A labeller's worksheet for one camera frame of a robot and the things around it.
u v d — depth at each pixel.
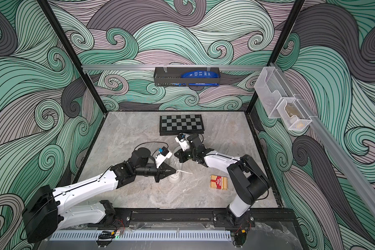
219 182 0.83
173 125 1.07
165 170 0.66
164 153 0.66
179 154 0.78
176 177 0.82
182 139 0.78
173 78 0.95
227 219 0.65
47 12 0.72
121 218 0.73
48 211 0.39
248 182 0.45
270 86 0.94
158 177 0.65
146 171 0.64
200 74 0.92
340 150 0.52
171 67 0.93
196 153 0.70
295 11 0.73
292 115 0.64
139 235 0.70
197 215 0.76
